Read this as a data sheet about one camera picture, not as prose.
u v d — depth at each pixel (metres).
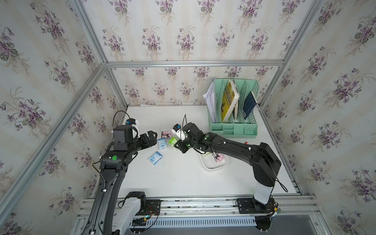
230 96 0.94
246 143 0.97
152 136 0.63
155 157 0.88
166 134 0.98
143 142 0.62
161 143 0.95
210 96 0.87
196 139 0.65
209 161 0.89
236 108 1.01
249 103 1.04
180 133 0.70
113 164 0.45
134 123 0.63
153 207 0.72
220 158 0.88
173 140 0.82
